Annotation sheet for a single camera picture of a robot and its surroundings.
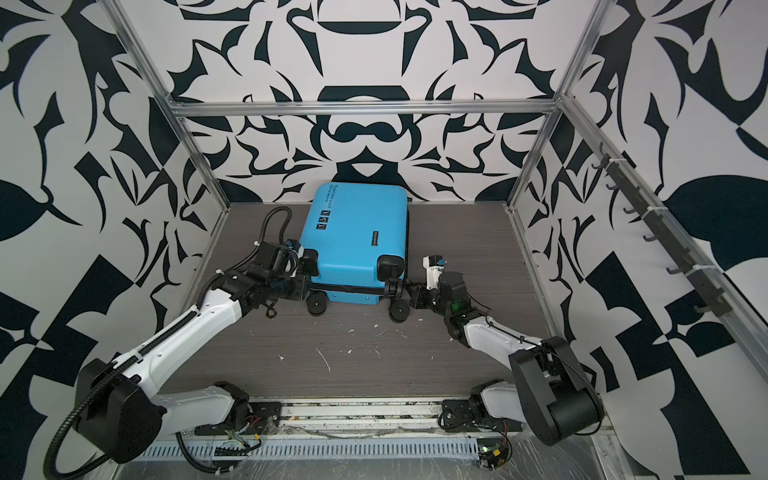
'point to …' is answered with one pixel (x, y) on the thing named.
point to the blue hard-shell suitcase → (354, 242)
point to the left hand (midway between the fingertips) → (303, 276)
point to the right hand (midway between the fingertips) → (410, 282)
